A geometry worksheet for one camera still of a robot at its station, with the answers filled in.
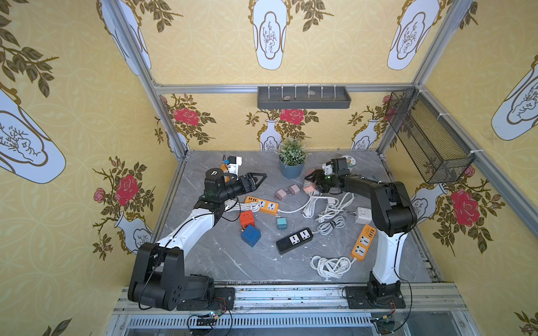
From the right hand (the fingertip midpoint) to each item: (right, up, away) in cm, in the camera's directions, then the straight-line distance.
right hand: (303, 181), depth 101 cm
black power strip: (-6, -23, -15) cm, 29 cm away
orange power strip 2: (+22, -24, -17) cm, 37 cm away
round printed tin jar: (+25, +10, +5) cm, 27 cm away
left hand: (-19, +2, -22) cm, 29 cm away
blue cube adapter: (-23, -21, -17) cm, 36 cm away
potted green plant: (-5, +12, -1) cm, 13 cm away
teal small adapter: (-11, -18, -11) cm, 23 cm away
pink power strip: (+2, -2, -4) cm, 5 cm away
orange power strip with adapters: (-18, -11, -5) cm, 22 cm away
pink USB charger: (-11, -6, -1) cm, 13 cm away
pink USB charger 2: (-4, -4, +1) cm, 6 cm away
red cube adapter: (-26, -16, -11) cm, 32 cm away
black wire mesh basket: (+45, +18, -20) cm, 52 cm away
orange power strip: (-31, +5, -26) cm, 41 cm away
